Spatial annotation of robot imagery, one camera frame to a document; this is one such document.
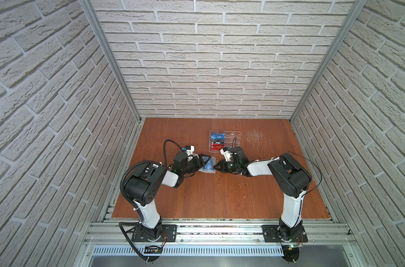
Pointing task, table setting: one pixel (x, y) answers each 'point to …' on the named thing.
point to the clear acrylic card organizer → (219, 139)
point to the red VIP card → (217, 147)
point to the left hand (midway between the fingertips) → (212, 158)
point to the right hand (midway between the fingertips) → (216, 167)
